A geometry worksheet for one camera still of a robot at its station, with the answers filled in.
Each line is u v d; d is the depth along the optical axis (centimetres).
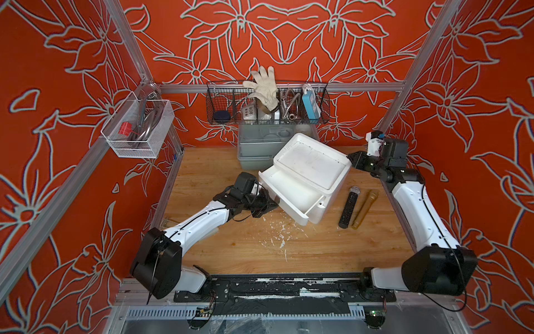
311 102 86
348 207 92
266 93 90
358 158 68
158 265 40
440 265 39
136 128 76
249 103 100
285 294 73
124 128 71
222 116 98
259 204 71
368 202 95
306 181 76
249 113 94
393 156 58
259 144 95
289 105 83
